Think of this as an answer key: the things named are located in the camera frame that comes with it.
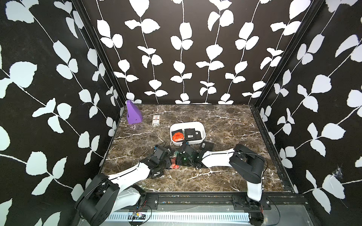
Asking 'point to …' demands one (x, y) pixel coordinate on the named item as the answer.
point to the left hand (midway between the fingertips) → (171, 159)
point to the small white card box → (156, 120)
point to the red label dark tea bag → (177, 135)
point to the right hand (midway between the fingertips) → (172, 160)
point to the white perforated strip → (180, 216)
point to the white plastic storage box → (198, 126)
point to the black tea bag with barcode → (206, 146)
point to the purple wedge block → (134, 114)
